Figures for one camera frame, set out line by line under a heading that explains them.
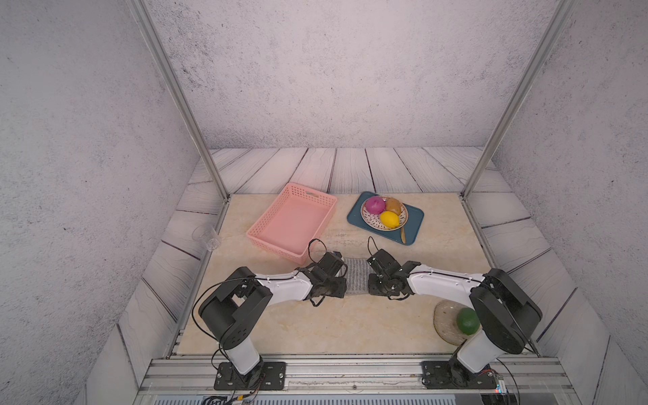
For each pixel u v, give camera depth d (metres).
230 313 0.46
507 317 0.44
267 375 0.73
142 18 0.71
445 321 0.84
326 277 0.72
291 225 1.15
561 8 0.70
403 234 1.06
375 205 1.10
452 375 0.65
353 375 0.74
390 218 1.05
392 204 1.11
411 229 1.08
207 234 1.03
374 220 1.11
